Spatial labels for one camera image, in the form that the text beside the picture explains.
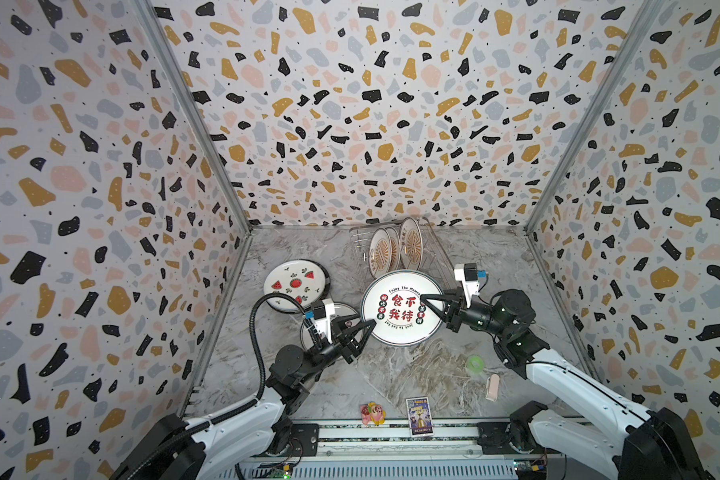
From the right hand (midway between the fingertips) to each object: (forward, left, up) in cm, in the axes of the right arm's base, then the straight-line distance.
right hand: (421, 297), depth 67 cm
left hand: (-4, +11, -3) cm, 12 cm away
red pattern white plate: (-3, +4, -6) cm, 8 cm away
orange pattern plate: (+29, +4, -16) cm, 33 cm away
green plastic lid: (-4, -19, -30) cm, 36 cm away
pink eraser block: (-12, -21, -27) cm, 36 cm away
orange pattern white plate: (+37, -2, -23) cm, 44 cm away
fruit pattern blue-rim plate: (+22, +35, -27) cm, 50 cm away
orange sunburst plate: (+30, +10, -21) cm, 38 cm away
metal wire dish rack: (+30, -10, -26) cm, 41 cm away
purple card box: (-19, -1, -27) cm, 33 cm away
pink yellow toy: (-18, +11, -26) cm, 34 cm away
